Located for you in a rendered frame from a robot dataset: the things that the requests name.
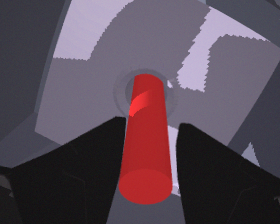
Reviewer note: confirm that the red peg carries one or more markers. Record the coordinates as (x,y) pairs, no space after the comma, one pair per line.
(146,173)

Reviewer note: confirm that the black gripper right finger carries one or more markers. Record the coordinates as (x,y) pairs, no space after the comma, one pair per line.
(217,186)

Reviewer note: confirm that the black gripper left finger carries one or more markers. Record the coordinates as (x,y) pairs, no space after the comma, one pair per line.
(73,184)

